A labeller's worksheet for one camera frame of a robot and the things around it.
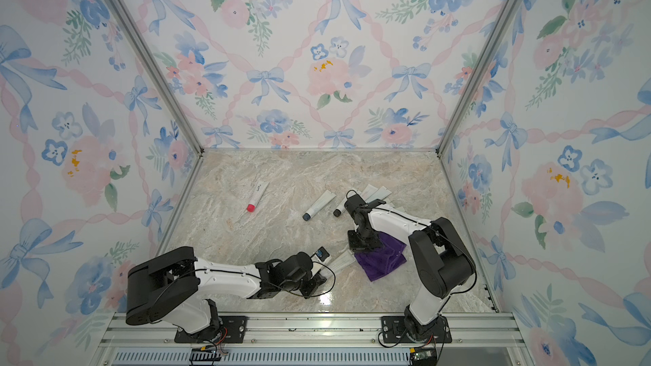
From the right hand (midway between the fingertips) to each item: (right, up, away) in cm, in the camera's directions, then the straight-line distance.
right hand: (359, 249), depth 89 cm
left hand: (-12, -7, -6) cm, 15 cm away
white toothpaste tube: (+11, +19, +16) cm, 27 cm away
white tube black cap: (-8, +12, +8) cm, 16 cm away
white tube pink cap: (-40, +19, +14) cm, 46 cm away
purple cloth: (+6, -2, -6) cm, 9 cm away
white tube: (-13, +16, +12) cm, 24 cm away
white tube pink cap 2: (+5, +19, +15) cm, 25 cm away
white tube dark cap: (-5, -3, -4) cm, 7 cm away
